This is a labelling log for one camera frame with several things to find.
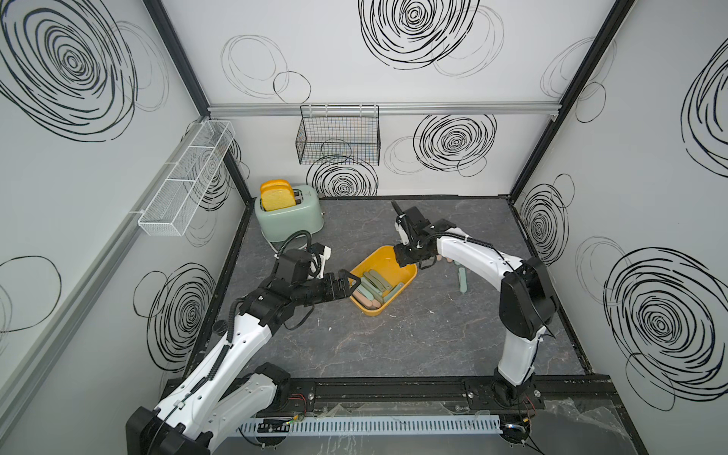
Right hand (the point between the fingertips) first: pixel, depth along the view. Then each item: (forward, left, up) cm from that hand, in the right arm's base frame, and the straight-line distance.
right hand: (405, 256), depth 91 cm
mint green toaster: (+9, +43, +4) cm, 44 cm away
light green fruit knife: (-4, +7, -10) cm, 13 cm away
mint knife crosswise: (-9, +4, -8) cm, 12 cm away
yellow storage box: (+3, +7, -8) cm, 11 cm away
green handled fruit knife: (-7, +9, -9) cm, 14 cm away
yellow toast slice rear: (+21, +43, +13) cm, 50 cm away
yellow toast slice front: (+16, +43, +11) cm, 47 cm away
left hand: (-16, +16, +10) cm, 25 cm away
